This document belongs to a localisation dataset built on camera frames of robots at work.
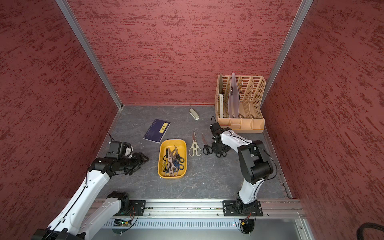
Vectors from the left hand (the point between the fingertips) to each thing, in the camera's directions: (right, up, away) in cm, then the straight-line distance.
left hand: (145, 165), depth 78 cm
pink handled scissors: (+13, -2, +8) cm, 15 cm away
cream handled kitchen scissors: (+27, +5, +17) cm, 32 cm away
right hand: (+44, +4, +15) cm, 46 cm away
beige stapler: (+26, +29, +34) cm, 52 cm away
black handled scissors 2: (+45, +3, +16) cm, 48 cm away
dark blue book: (-1, +17, +26) cm, 31 cm away
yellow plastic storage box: (+16, +5, +17) cm, 24 cm away
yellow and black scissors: (+10, -2, +9) cm, 14 cm away
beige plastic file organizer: (+73, +45, +41) cm, 95 cm away
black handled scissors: (+35, +5, +18) cm, 40 cm away
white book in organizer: (+43, +38, +10) cm, 58 cm away
